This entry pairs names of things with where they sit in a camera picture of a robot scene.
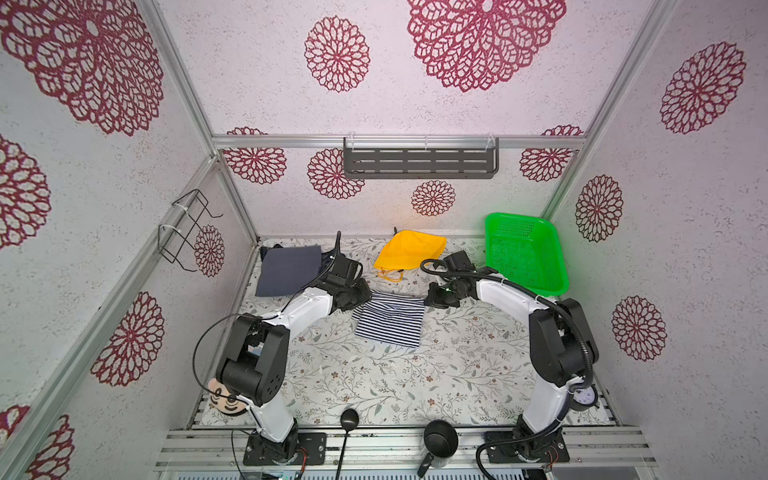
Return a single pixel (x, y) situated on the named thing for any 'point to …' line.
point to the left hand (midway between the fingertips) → (369, 294)
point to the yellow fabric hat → (407, 249)
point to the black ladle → (349, 419)
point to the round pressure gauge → (585, 396)
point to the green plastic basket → (526, 251)
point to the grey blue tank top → (283, 270)
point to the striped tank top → (392, 318)
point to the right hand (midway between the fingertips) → (424, 298)
